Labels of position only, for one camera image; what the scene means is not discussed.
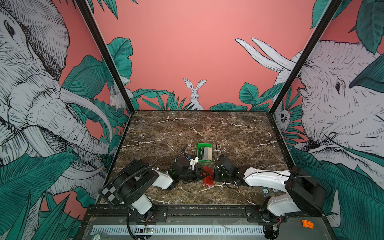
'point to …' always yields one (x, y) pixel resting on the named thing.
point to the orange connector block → (307, 224)
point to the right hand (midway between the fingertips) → (211, 175)
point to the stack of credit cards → (207, 153)
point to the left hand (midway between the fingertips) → (209, 175)
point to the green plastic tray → (200, 151)
